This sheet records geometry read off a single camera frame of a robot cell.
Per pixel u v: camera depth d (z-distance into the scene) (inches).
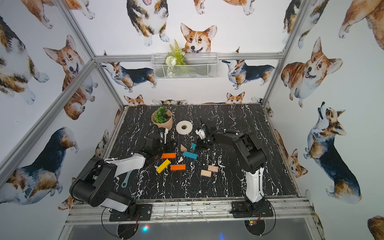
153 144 27.9
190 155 36.6
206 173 33.8
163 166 34.9
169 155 35.6
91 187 17.5
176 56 32.2
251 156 20.7
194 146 37.5
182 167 34.9
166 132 33.1
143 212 29.3
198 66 36.4
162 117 37.4
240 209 29.1
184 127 42.1
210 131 31.1
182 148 37.3
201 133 36.1
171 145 32.4
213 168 34.8
